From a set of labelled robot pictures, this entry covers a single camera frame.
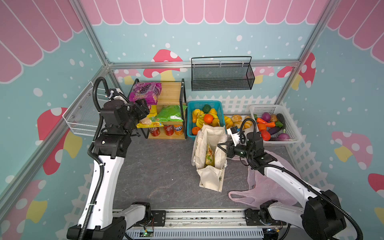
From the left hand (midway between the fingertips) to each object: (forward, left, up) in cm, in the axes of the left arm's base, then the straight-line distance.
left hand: (141, 105), depth 64 cm
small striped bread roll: (+26, -62, -41) cm, 79 cm away
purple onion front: (+13, -82, -37) cm, 91 cm away
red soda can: (+15, +5, -37) cm, 40 cm away
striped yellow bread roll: (+26, -47, -39) cm, 66 cm away
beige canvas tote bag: (-19, -32, -32) cm, 49 cm away
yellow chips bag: (+10, +6, -22) cm, 25 cm away
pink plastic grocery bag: (-23, -61, -39) cm, 76 cm away
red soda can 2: (+14, -5, -34) cm, 38 cm away
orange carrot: (+23, -71, -38) cm, 84 cm away
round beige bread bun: (+31, -54, -39) cm, 73 cm away
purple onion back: (+31, -76, -38) cm, 90 cm away
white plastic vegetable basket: (+18, -88, -35) cm, 97 cm away
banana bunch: (+28, -28, -37) cm, 54 cm away
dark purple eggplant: (+20, -79, -39) cm, 91 cm away
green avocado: (+35, -31, -34) cm, 58 cm away
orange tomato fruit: (+26, -32, -35) cm, 54 cm away
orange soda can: (+15, -12, -34) cm, 39 cm away
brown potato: (+30, -81, -38) cm, 95 cm away
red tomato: (+11, -69, -35) cm, 78 cm away
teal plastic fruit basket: (+38, -20, -34) cm, 54 cm away
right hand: (-5, -35, -22) cm, 42 cm away
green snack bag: (+13, -10, -17) cm, 23 cm away
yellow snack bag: (-8, -32, -32) cm, 45 cm away
